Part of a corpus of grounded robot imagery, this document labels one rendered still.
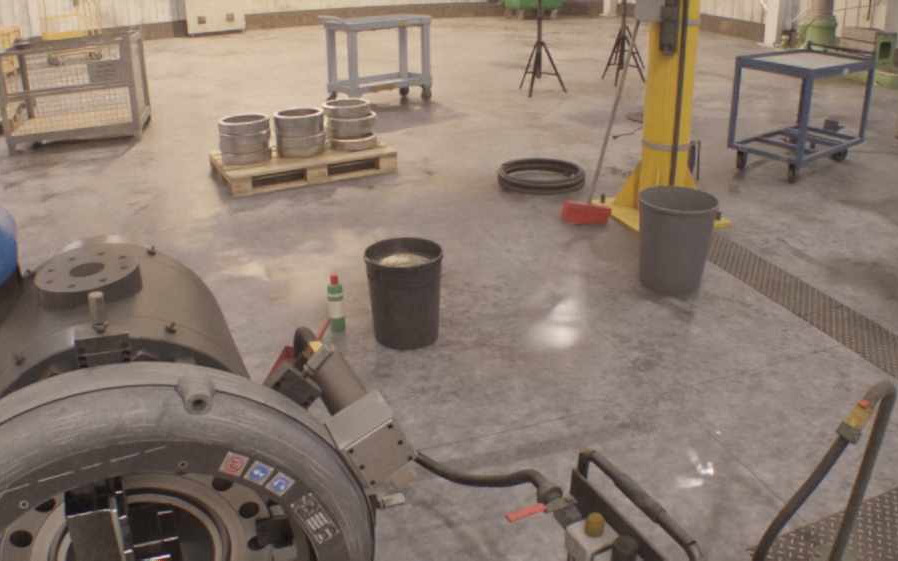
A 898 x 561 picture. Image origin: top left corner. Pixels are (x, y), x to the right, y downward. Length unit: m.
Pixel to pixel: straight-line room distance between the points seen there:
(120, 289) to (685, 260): 2.58
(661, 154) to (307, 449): 3.49
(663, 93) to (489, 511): 2.73
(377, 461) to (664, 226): 2.42
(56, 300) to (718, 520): 1.80
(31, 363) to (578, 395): 1.90
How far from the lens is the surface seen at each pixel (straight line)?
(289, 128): 5.23
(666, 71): 4.24
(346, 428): 1.16
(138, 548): 1.04
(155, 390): 1.03
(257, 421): 1.05
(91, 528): 1.07
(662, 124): 4.29
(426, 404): 2.65
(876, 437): 1.99
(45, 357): 1.37
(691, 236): 3.42
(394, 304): 2.88
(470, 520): 2.18
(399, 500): 1.38
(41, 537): 1.27
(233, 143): 5.14
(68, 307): 1.50
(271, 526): 1.31
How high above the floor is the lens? 1.48
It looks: 25 degrees down
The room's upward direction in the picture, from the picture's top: 1 degrees counter-clockwise
